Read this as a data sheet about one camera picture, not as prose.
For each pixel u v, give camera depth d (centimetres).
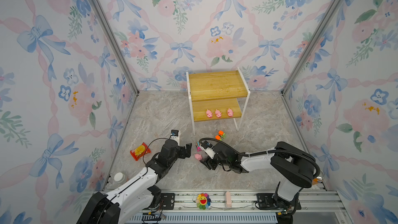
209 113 85
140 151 88
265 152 53
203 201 73
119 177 74
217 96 73
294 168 47
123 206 44
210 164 76
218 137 93
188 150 77
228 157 69
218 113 85
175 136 75
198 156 86
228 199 74
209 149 76
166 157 64
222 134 95
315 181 72
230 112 86
